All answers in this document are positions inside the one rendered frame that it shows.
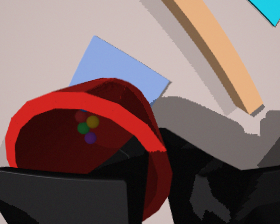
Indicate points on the dark red cup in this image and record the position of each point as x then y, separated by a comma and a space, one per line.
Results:
43, 134

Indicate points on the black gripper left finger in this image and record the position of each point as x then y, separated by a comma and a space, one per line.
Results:
106, 195

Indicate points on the red marble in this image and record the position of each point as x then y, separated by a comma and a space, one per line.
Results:
81, 116

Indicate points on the purple marble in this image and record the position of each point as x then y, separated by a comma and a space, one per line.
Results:
90, 138

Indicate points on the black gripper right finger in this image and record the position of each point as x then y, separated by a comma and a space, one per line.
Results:
202, 192

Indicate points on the green marble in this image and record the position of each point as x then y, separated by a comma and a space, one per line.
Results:
83, 128

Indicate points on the yellow marble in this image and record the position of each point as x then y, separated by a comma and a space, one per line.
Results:
92, 121

